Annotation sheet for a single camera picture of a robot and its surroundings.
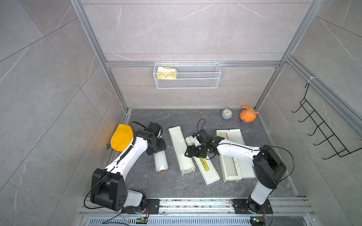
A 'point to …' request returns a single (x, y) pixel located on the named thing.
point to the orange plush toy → (248, 113)
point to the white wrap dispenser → (205, 164)
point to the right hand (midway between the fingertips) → (189, 154)
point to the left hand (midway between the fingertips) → (161, 146)
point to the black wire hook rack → (331, 138)
